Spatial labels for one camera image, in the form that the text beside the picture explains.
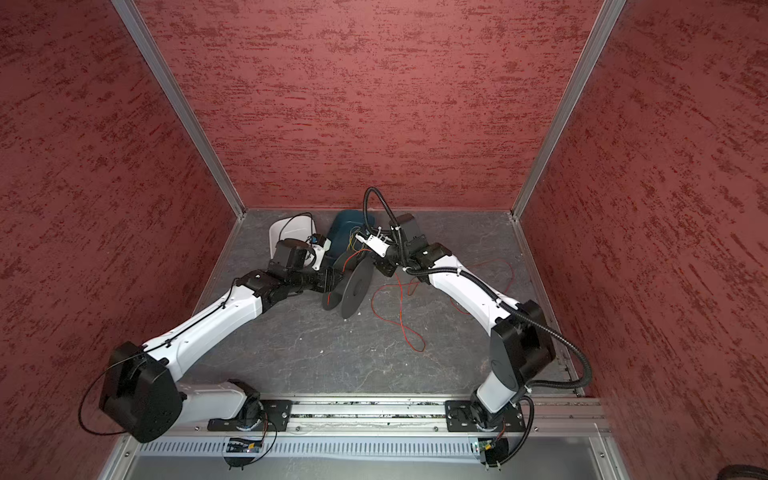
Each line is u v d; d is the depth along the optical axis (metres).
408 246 0.63
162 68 0.81
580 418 0.76
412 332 0.90
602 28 0.73
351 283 0.80
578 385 0.42
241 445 0.73
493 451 0.71
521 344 0.44
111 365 0.39
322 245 0.74
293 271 0.64
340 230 1.13
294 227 1.14
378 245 0.72
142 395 0.40
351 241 0.74
